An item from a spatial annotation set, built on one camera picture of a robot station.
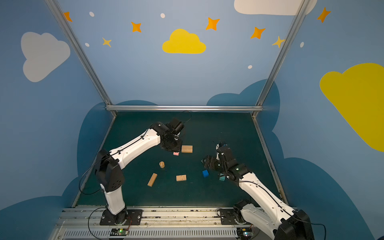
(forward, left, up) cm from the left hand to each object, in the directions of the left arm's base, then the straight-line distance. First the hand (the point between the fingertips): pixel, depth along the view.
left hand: (180, 149), depth 84 cm
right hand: (-5, -17, -1) cm, 18 cm away
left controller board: (-38, +28, -14) cm, 49 cm away
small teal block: (-12, -25, -12) cm, 30 cm away
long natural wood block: (-13, +17, -13) cm, 25 cm away
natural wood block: (-11, 0, -12) cm, 17 cm away
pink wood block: (-2, +2, 0) cm, 3 cm away
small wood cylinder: (-4, +12, -12) cm, 17 cm away
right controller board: (-38, -33, -14) cm, 52 cm away
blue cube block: (-9, -15, -13) cm, 21 cm away
